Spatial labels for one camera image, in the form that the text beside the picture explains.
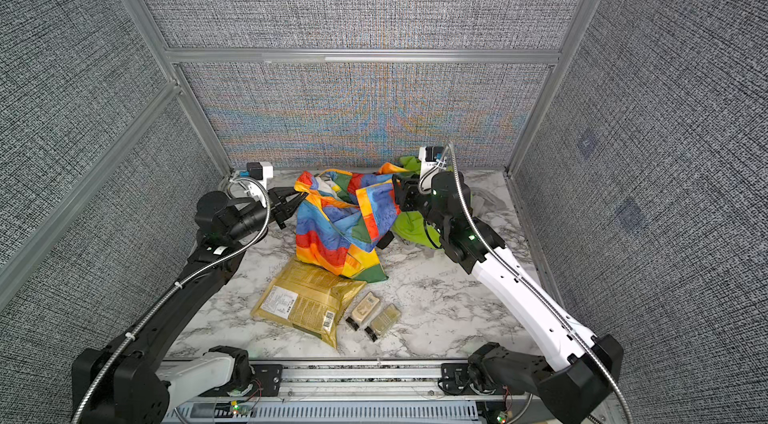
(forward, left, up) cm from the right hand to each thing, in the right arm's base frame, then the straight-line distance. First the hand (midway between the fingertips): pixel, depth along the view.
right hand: (400, 174), depth 71 cm
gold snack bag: (-18, +24, -27) cm, 41 cm away
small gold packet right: (-23, +4, -31) cm, 39 cm away
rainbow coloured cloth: (-7, +15, -7) cm, 18 cm away
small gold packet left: (-21, +10, -31) cm, 39 cm away
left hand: (-3, +22, -1) cm, 23 cm away
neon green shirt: (+5, -3, -27) cm, 27 cm away
